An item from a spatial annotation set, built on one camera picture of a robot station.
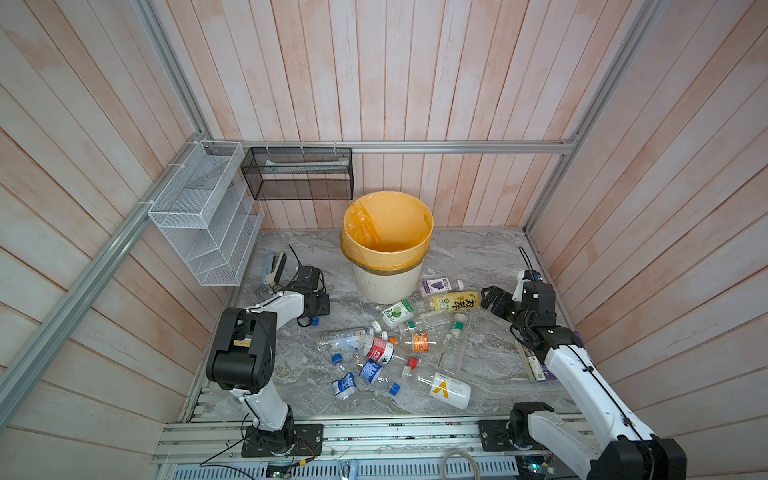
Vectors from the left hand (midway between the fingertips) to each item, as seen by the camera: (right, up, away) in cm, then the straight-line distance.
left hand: (319, 310), depth 97 cm
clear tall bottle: (+43, -11, -12) cm, 46 cm away
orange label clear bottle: (+32, -7, -12) cm, 35 cm away
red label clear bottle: (+20, -7, -17) cm, 28 cm away
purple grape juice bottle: (+41, +8, +2) cm, 42 cm away
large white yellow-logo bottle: (+38, -17, -21) cm, 47 cm away
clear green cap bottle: (+35, -2, -8) cm, 36 cm away
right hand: (+54, +7, -13) cm, 56 cm away
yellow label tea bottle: (+44, +4, -4) cm, 44 cm away
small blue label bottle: (+11, -17, -19) cm, 28 cm away
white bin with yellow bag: (+22, +24, +7) cm, 33 cm away
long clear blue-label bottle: (+14, -6, -13) cm, 20 cm away
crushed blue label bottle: (+17, -14, -18) cm, 28 cm away
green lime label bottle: (+26, 0, -4) cm, 26 cm away
